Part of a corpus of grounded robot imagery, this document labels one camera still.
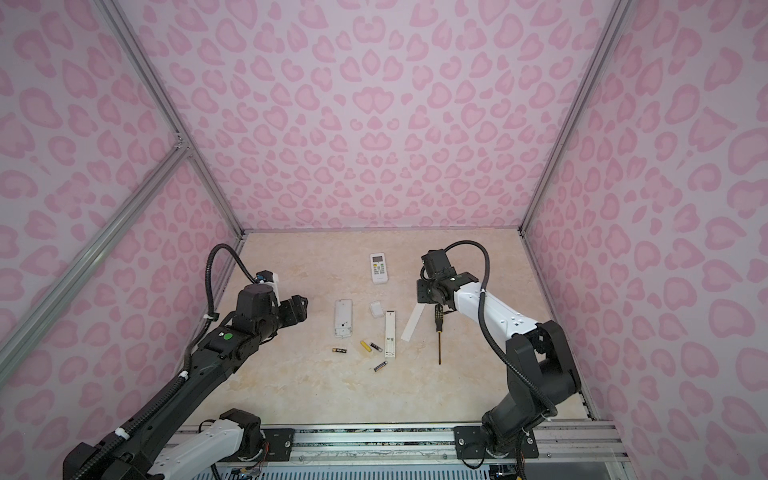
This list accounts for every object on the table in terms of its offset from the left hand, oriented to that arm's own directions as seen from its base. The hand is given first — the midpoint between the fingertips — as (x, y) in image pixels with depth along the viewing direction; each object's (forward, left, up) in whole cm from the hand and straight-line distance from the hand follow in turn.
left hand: (297, 298), depth 81 cm
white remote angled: (+3, -10, -17) cm, 20 cm away
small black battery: (-13, -22, -17) cm, 30 cm away
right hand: (+6, -36, -6) cm, 37 cm away
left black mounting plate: (-31, +3, -16) cm, 35 cm away
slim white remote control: (-4, -25, -16) cm, 29 cm away
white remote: (+21, -21, -16) cm, 34 cm away
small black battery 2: (-8, -21, -16) cm, 28 cm away
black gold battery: (-8, -10, -16) cm, 21 cm away
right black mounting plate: (-32, -44, -16) cm, 57 cm away
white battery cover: (-3, -30, -17) cm, 35 cm away
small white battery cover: (+6, -20, -17) cm, 27 cm away
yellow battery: (-7, -17, -17) cm, 25 cm away
